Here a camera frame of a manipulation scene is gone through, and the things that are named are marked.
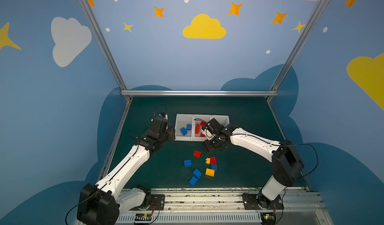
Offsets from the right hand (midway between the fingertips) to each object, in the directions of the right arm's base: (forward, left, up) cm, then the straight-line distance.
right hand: (208, 146), depth 86 cm
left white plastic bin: (+22, +18, -5) cm, 29 cm away
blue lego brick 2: (-7, +12, -8) cm, 16 cm away
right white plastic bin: (+25, -11, -6) cm, 28 cm away
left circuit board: (-35, +32, -11) cm, 49 cm away
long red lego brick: (+16, +7, -6) cm, 18 cm away
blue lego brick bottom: (-17, +8, -7) cm, 20 cm away
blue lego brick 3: (-14, +6, -6) cm, 16 cm away
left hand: (+5, +22, +9) cm, 24 cm away
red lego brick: (-5, -4, -8) cm, 10 cm away
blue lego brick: (+17, +13, -5) cm, 21 cm away
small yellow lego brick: (-5, -1, -8) cm, 9 cm away
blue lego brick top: (+14, +16, -7) cm, 23 cm away
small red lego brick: (-1, +6, -8) cm, 10 cm away
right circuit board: (-32, -31, -12) cm, 46 cm away
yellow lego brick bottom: (-12, -2, -8) cm, 15 cm away
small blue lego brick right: (-9, -4, -6) cm, 12 cm away
